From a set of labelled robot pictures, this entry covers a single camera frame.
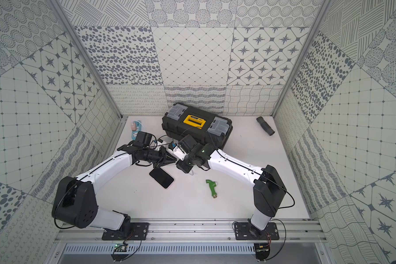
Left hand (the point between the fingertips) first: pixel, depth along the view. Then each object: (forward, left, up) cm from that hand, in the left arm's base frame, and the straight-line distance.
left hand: (173, 155), depth 82 cm
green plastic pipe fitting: (-9, -20, -15) cm, 27 cm away
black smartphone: (-5, +8, -14) cm, 17 cm away
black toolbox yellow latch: (+23, -1, +2) cm, 23 cm away
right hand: (-3, -6, -1) cm, 7 cm away
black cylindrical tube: (+32, -57, -12) cm, 67 cm away
